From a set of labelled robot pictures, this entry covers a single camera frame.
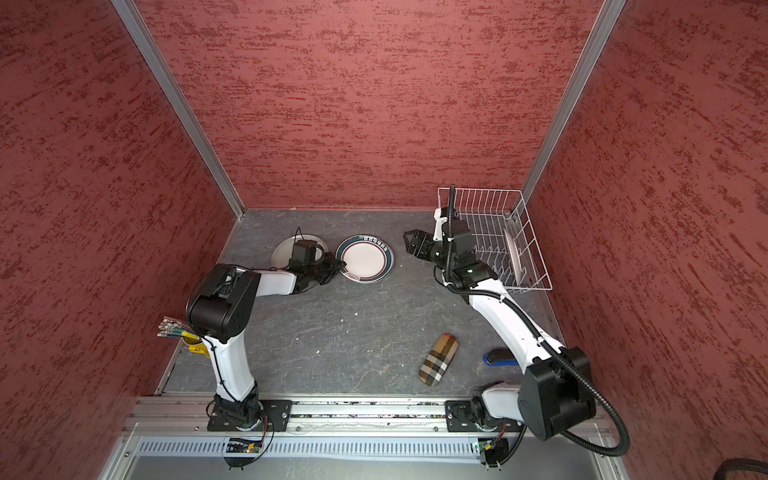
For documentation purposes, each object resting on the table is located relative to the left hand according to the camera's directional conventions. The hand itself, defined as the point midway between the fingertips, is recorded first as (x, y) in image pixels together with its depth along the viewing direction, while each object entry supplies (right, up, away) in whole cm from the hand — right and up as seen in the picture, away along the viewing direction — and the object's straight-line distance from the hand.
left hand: (348, 266), depth 100 cm
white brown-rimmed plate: (-25, +5, +7) cm, 27 cm away
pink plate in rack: (+53, +6, -11) cm, 54 cm away
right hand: (+21, +9, -19) cm, 30 cm away
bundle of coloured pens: (-40, -13, -28) cm, 50 cm away
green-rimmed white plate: (+7, +3, +3) cm, 8 cm away
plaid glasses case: (+29, -24, -19) cm, 42 cm away
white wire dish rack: (+50, +11, -10) cm, 52 cm away
